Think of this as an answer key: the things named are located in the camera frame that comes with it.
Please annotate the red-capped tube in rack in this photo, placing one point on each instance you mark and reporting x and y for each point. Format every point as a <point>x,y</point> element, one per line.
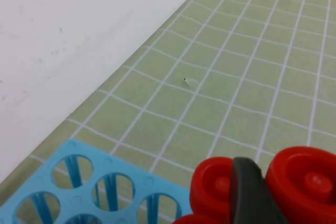
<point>210,192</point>

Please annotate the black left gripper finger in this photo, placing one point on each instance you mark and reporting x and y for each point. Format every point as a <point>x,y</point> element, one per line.
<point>250,198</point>

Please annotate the blue test tube rack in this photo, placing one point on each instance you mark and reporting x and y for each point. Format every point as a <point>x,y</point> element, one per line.
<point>78,184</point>

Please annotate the red-capped clear tube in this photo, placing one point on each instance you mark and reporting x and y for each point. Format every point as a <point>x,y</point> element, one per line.
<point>302,182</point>

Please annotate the green grid cloth mat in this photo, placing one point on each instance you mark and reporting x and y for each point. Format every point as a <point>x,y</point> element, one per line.
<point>164,84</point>

